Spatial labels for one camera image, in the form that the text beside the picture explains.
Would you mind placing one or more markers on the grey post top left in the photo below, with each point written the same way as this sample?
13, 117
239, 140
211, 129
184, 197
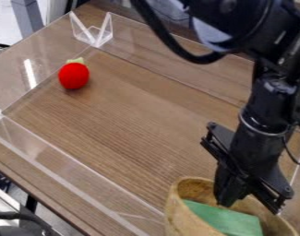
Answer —
26, 11

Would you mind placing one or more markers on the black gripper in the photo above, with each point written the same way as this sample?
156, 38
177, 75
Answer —
247, 154

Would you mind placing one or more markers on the red plush strawberry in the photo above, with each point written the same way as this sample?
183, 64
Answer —
73, 74

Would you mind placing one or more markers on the brown wooden bowl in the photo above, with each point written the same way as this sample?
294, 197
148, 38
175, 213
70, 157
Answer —
183, 223

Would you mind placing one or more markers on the green rectangular block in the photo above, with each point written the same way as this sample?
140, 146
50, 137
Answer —
231, 222

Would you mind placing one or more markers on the clear acrylic corner bracket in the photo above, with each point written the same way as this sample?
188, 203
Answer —
92, 35

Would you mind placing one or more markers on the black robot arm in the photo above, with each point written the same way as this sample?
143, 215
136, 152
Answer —
263, 29

